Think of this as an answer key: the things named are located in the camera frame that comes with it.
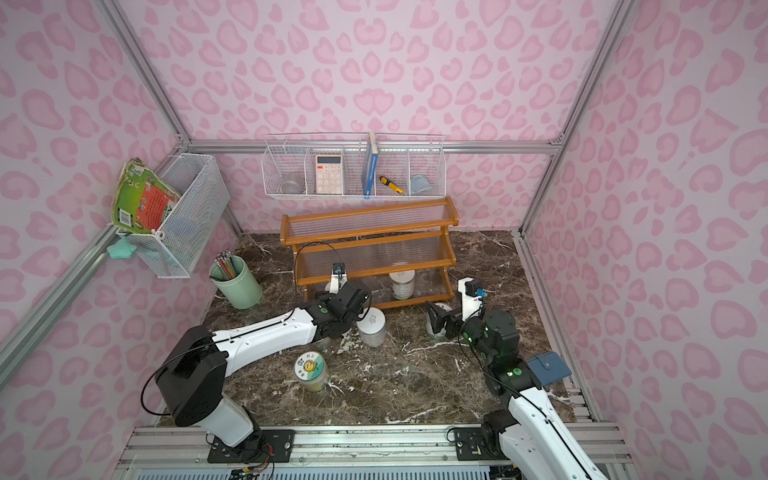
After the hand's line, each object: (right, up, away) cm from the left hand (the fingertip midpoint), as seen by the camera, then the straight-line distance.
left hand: (343, 288), depth 88 cm
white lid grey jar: (+9, -11, -4) cm, 14 cm away
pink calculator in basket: (-6, +35, +6) cm, 36 cm away
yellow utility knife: (+13, +33, +8) cm, 36 cm away
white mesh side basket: (-38, +11, -16) cm, 43 cm away
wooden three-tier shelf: (+17, +11, +27) cm, 34 cm away
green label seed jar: (+23, -6, -18) cm, 30 cm away
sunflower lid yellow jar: (-6, -20, -11) cm, 24 cm away
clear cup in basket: (-17, +33, +7) cm, 38 cm away
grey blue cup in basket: (+23, +34, +13) cm, 43 cm away
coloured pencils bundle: (-36, +7, +2) cm, 36 cm away
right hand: (+27, -1, -13) cm, 30 cm away
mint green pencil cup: (-32, -1, +5) cm, 33 cm away
